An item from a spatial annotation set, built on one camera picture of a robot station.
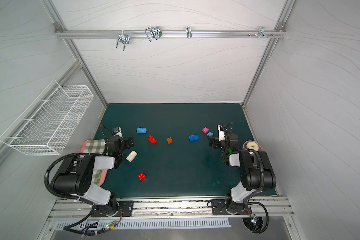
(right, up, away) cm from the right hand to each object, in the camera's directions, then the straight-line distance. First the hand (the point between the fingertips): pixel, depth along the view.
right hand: (217, 133), depth 95 cm
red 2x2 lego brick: (-45, -22, -14) cm, 52 cm away
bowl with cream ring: (+19, -6, -5) cm, 21 cm away
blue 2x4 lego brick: (-14, -3, +3) cm, 15 cm away
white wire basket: (-85, +7, -26) cm, 90 cm away
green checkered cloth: (-78, -9, +1) cm, 79 cm away
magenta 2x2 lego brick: (-6, +2, +9) cm, 11 cm away
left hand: (-60, -2, -1) cm, 60 cm away
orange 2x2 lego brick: (-31, -5, +3) cm, 32 cm away
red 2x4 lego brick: (-43, -4, +3) cm, 43 cm away
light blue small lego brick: (-3, -1, +6) cm, 7 cm away
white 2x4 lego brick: (-54, -13, -4) cm, 56 cm away
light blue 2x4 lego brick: (-51, +1, +9) cm, 52 cm away
